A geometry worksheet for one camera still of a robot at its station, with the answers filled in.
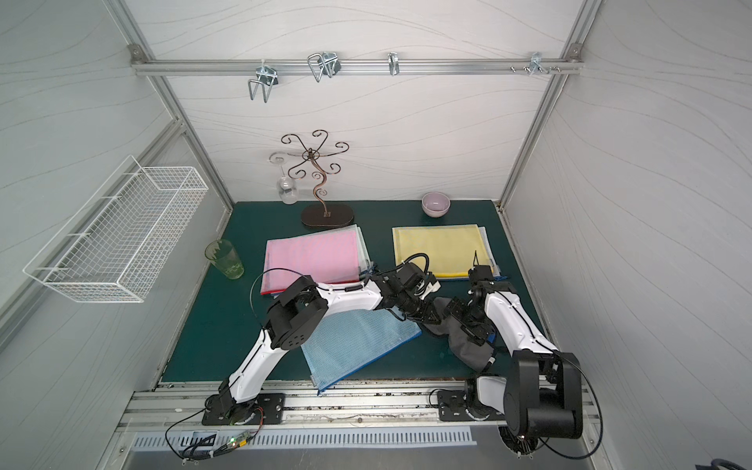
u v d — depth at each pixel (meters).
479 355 0.80
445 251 1.05
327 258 1.11
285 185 0.96
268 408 0.73
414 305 0.80
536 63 0.77
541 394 0.41
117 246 0.69
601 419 0.38
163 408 0.76
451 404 0.74
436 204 1.18
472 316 0.71
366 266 1.01
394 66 0.78
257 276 0.98
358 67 0.78
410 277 0.75
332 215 1.15
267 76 0.78
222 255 0.94
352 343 0.85
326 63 0.77
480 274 0.71
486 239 1.10
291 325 0.54
